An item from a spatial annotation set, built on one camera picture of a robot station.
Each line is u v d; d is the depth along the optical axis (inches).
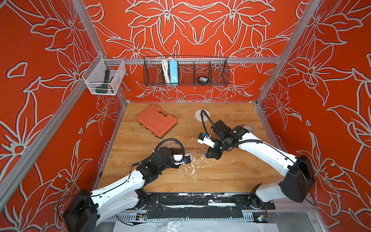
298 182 15.7
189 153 27.0
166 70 35.3
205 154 29.2
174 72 35.3
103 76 35.1
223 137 23.3
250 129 39.4
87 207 17.7
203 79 37.6
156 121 39.5
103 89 31.0
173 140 22.9
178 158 26.7
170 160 23.6
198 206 28.6
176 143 23.5
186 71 38.5
